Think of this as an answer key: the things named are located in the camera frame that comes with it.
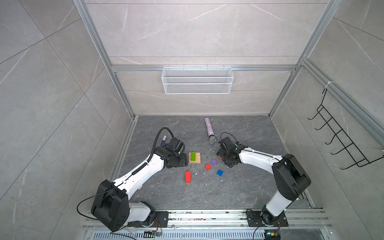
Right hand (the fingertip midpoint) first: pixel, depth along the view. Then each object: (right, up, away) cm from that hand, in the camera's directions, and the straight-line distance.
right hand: (220, 155), depth 94 cm
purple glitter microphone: (-4, +10, +6) cm, 12 cm away
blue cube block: (-1, -10, -4) cm, 11 cm away
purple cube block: (-4, -4, 0) cm, 6 cm away
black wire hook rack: (+50, +5, -35) cm, 62 cm away
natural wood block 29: (-15, -4, -1) cm, 15 cm away
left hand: (-23, 0, -11) cm, 26 cm away
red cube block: (-8, -7, -1) cm, 11 cm away
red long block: (-20, -11, -8) cm, 25 cm away
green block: (-18, -1, +2) cm, 18 cm away
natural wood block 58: (-14, 0, +2) cm, 14 cm away
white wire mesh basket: (-14, +50, +7) cm, 53 cm away
